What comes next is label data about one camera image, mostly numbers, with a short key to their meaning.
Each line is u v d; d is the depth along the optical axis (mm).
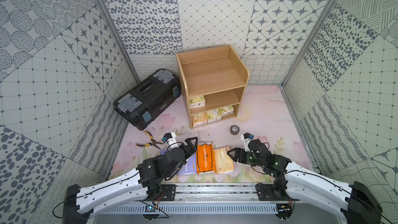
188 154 645
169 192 736
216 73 823
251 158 685
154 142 901
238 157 711
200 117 954
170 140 676
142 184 512
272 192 660
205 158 779
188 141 664
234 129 958
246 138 747
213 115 954
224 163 792
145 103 874
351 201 422
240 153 701
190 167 767
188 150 649
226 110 982
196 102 822
